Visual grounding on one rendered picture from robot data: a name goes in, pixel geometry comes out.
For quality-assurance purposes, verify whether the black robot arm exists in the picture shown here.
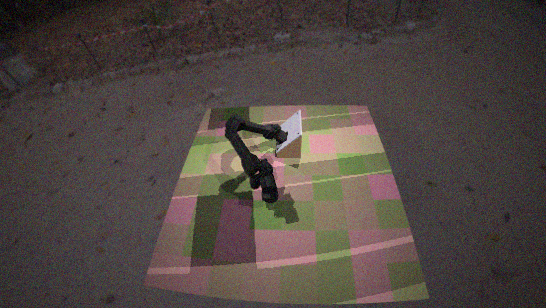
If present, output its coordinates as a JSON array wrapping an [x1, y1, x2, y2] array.
[[225, 114, 288, 194]]

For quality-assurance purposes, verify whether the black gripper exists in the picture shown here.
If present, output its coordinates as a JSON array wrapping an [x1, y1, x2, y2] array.
[[261, 190, 276, 201]]

